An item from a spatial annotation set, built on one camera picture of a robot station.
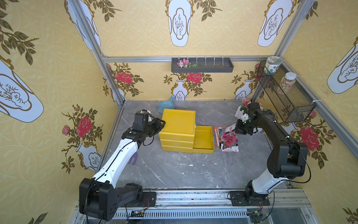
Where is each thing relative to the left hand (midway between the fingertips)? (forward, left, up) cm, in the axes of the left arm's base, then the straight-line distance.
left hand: (159, 123), depth 83 cm
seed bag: (+4, -40, -18) cm, 44 cm away
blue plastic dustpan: (+33, -1, -19) cm, 38 cm away
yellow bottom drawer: (-3, -29, -17) cm, 33 cm away
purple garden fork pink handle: (-12, +17, -20) cm, 28 cm away
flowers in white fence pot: (+16, -58, -10) cm, 61 cm away
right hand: (-1, -50, -7) cm, 50 cm away
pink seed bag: (-3, -45, -12) cm, 46 cm away
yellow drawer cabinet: (-9, -11, +2) cm, 14 cm away
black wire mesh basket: (+9, -79, +10) cm, 80 cm away
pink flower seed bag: (-10, -48, -16) cm, 52 cm away
